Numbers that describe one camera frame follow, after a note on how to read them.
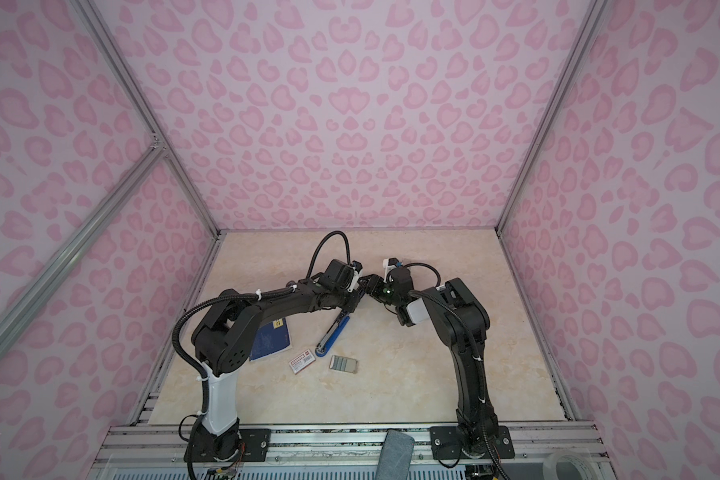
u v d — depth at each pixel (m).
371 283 0.92
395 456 0.69
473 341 0.56
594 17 0.69
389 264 0.96
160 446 0.75
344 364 0.86
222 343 0.52
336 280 0.78
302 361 0.86
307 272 0.79
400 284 0.82
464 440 0.65
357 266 0.88
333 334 0.91
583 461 0.68
